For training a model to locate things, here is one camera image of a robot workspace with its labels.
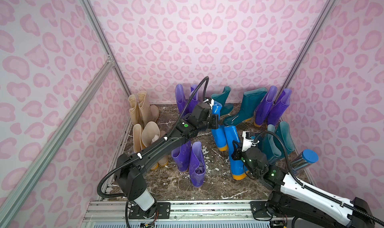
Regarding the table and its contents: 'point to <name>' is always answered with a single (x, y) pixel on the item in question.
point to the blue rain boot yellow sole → (218, 134)
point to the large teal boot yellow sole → (282, 129)
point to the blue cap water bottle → (305, 157)
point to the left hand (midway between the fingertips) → (221, 118)
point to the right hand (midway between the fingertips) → (232, 142)
